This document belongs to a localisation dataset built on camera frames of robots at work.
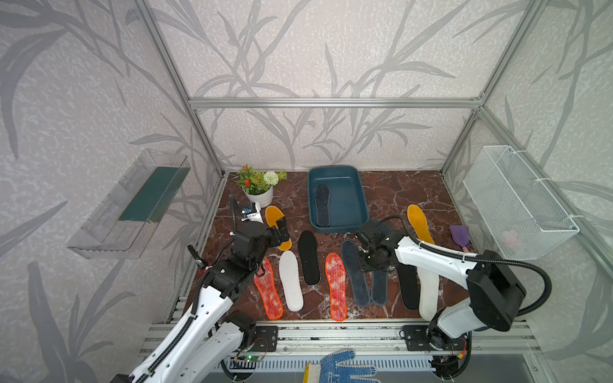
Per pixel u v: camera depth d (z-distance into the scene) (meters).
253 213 0.62
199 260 0.73
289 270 0.88
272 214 1.07
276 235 0.64
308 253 0.92
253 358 0.70
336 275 0.87
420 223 1.02
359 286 0.84
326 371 0.68
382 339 0.75
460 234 0.98
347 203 1.06
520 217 0.64
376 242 0.66
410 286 0.83
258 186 0.97
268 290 0.83
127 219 0.64
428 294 0.83
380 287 0.85
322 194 1.10
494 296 0.43
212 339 0.57
